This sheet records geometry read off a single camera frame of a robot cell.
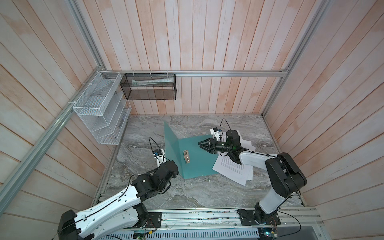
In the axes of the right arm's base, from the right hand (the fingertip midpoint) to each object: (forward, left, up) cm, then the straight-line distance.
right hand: (199, 145), depth 83 cm
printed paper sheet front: (-9, -25, -17) cm, 31 cm away
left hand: (-12, +13, -1) cm, 18 cm away
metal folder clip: (+1, +8, -15) cm, 17 cm away
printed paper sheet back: (+14, -34, -18) cm, 41 cm away
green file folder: (-2, +4, -14) cm, 15 cm away
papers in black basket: (+32, +36, +20) cm, 52 cm away
